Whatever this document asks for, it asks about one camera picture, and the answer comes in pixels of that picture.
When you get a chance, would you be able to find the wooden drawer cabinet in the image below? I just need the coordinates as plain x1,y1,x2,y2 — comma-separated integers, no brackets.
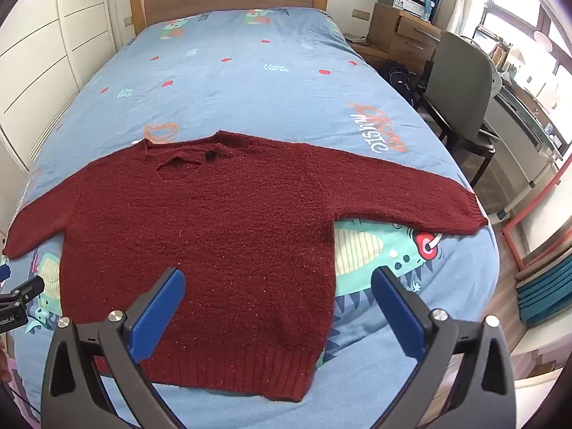
369,2,443,75

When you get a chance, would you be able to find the black backpack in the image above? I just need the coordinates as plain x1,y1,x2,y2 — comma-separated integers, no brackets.
379,60,423,108

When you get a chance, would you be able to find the white printer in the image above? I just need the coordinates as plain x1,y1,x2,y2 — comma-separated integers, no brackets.
379,0,436,19

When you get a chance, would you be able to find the teal slatted panel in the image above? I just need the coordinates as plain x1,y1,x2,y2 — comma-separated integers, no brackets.
515,250,572,328

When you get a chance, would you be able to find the white desk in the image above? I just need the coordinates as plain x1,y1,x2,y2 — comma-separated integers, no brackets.
487,71,566,215

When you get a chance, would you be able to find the dark red knitted sweater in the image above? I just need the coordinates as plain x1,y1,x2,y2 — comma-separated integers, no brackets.
2,130,490,404

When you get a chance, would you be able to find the blue printed bed sheet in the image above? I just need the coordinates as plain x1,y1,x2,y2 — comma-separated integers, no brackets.
9,6,500,429

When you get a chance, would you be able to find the window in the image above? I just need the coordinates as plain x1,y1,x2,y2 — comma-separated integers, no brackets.
465,0,572,112

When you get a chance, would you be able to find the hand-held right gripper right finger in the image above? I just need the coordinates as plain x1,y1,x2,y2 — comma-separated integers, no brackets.
372,266,526,429

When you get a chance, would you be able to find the grey chair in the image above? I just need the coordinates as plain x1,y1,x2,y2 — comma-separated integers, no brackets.
418,31,501,188

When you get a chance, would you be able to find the orange framed mirror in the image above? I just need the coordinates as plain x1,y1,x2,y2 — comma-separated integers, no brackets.
503,156,572,271

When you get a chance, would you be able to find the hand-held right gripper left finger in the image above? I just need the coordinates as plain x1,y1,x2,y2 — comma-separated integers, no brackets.
40,267,186,429

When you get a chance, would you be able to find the white wardrobe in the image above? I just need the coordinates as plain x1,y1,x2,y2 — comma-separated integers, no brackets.
0,0,135,173

